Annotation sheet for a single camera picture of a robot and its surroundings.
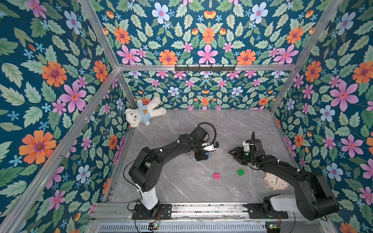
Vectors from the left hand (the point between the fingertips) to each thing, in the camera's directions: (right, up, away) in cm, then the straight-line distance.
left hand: (207, 150), depth 88 cm
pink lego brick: (+6, -14, -4) cm, 16 cm away
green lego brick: (+20, -13, -2) cm, 24 cm away
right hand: (+16, -1, 0) cm, 16 cm away
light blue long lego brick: (+1, -4, +5) cm, 7 cm away
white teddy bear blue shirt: (-52, +21, +16) cm, 58 cm away
